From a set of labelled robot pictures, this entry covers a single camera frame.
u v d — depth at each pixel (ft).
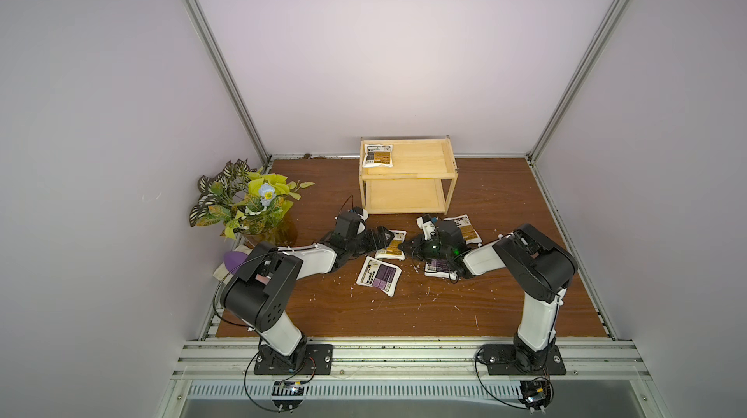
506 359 2.38
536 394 2.28
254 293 1.53
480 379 2.31
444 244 2.54
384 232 2.74
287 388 2.34
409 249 2.86
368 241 2.70
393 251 2.96
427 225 2.94
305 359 2.34
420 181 2.87
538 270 1.63
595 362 2.43
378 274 2.87
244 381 2.08
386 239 2.76
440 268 2.87
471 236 3.11
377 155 2.95
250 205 2.65
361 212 2.87
